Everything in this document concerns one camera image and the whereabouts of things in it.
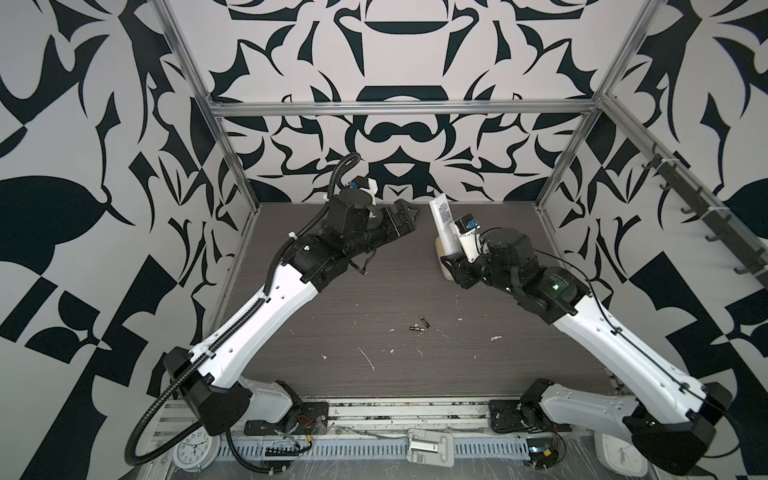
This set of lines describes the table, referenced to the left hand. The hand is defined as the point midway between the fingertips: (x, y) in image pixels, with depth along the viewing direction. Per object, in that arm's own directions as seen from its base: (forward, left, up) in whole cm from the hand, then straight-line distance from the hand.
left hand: (413, 209), depth 64 cm
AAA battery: (-7, -5, -40) cm, 41 cm away
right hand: (-4, -9, -10) cm, 14 cm away
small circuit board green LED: (-41, -30, -41) cm, 65 cm away
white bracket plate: (-39, -3, -38) cm, 54 cm away
